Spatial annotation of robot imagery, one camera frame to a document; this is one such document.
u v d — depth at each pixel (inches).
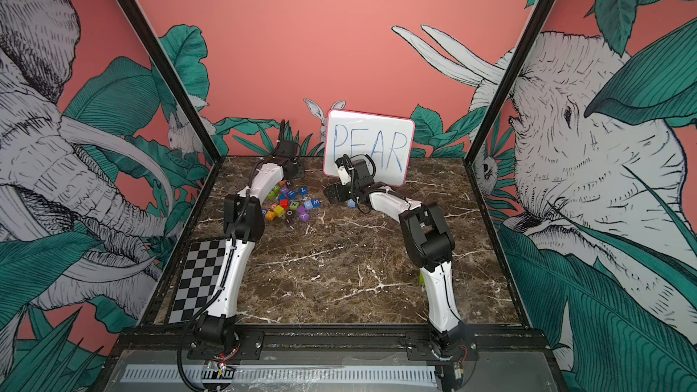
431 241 22.3
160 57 34.0
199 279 32.9
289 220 39.3
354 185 31.0
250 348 29.0
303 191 42.4
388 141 41.0
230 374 28.7
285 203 39.9
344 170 35.0
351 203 40.8
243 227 27.4
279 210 39.6
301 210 40.6
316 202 41.0
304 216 39.7
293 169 40.0
